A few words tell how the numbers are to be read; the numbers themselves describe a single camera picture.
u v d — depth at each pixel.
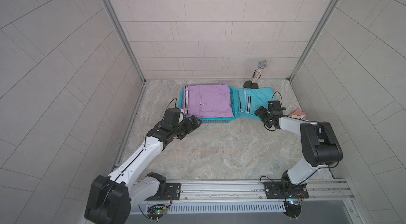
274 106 0.75
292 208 0.68
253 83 1.06
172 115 0.61
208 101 0.94
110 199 0.38
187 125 0.70
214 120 0.89
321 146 0.47
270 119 0.71
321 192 0.71
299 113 0.96
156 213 0.65
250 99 1.02
